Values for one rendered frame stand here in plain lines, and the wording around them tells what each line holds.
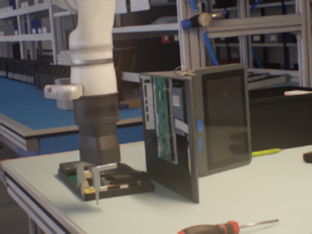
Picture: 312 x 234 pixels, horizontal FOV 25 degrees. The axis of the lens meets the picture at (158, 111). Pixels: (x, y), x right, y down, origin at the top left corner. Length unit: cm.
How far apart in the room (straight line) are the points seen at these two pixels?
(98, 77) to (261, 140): 55
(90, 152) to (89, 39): 19
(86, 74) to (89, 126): 9
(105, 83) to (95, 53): 5
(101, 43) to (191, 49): 175
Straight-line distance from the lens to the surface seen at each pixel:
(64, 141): 282
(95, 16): 115
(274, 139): 161
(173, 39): 1034
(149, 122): 138
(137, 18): 380
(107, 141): 117
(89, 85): 115
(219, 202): 120
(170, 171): 140
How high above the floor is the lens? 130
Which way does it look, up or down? 7 degrees down
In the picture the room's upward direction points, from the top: 4 degrees counter-clockwise
